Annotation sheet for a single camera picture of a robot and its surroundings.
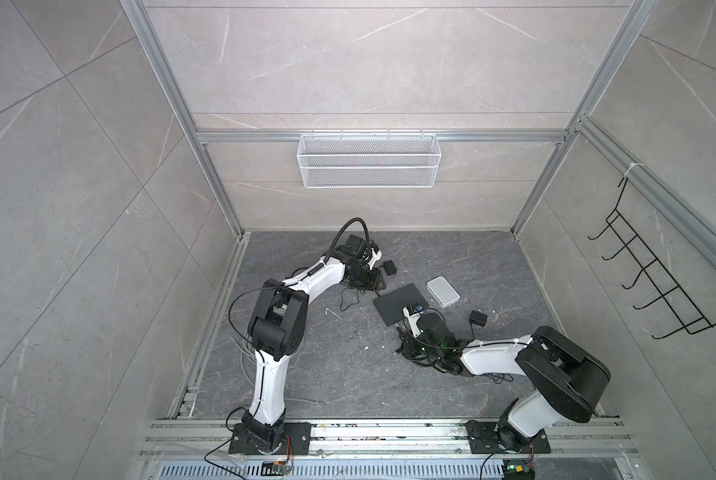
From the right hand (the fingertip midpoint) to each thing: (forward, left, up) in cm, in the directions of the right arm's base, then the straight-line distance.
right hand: (401, 333), depth 92 cm
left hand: (+15, +5, +8) cm, 18 cm away
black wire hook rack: (0, -55, +31) cm, 63 cm away
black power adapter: (+4, -25, +1) cm, 25 cm away
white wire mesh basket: (+50, +9, +30) cm, 59 cm away
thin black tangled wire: (-15, -26, +1) cm, 30 cm away
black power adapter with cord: (+25, +2, +1) cm, 25 cm away
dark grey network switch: (+10, +3, 0) cm, 10 cm away
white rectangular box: (+15, -16, 0) cm, 22 cm away
